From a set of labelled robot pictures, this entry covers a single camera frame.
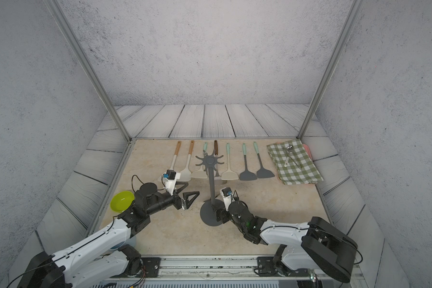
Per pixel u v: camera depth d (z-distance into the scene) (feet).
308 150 3.67
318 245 1.39
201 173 3.40
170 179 2.19
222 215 2.40
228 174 3.41
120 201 2.99
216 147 3.76
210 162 1.94
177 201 2.19
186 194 2.18
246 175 3.31
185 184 2.58
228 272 2.38
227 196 2.34
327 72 2.92
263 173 3.35
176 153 3.74
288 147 3.76
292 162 3.54
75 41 2.59
